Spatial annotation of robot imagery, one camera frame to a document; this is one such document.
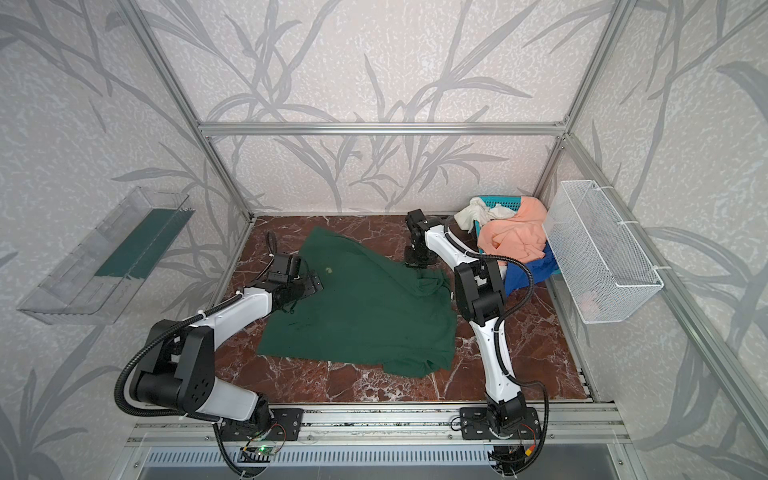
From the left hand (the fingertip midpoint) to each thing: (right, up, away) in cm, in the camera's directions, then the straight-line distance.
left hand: (313, 275), depth 93 cm
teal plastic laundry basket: (+63, +27, +21) cm, 72 cm away
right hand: (+33, +5, +9) cm, 35 cm away
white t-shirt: (+56, +22, +15) cm, 62 cm away
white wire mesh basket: (+70, +6, -31) cm, 77 cm away
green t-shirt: (+20, -10, 0) cm, 22 cm away
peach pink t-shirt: (+68, +12, +8) cm, 70 cm away
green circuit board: (-6, -39, -23) cm, 46 cm away
